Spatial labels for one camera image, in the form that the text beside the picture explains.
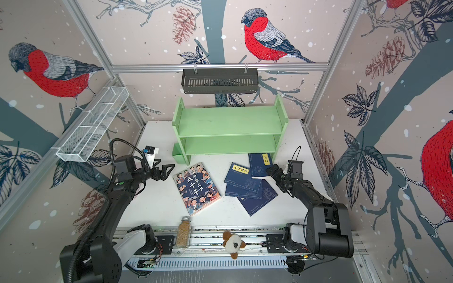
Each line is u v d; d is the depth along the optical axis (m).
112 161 0.62
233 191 0.88
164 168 0.73
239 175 0.93
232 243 0.71
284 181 0.71
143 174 0.69
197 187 0.88
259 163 0.98
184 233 0.73
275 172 0.83
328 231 0.42
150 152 0.71
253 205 0.84
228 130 0.79
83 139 0.73
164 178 0.74
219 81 1.07
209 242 0.76
